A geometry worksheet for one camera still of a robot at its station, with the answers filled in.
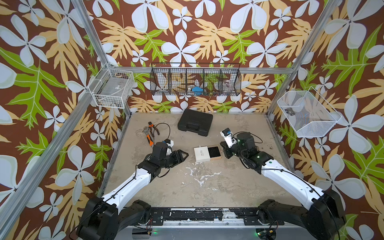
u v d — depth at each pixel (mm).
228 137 691
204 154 935
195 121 1080
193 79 966
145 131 1078
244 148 602
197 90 937
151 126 1110
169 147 662
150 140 1037
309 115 819
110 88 854
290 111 860
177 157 718
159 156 627
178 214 755
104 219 402
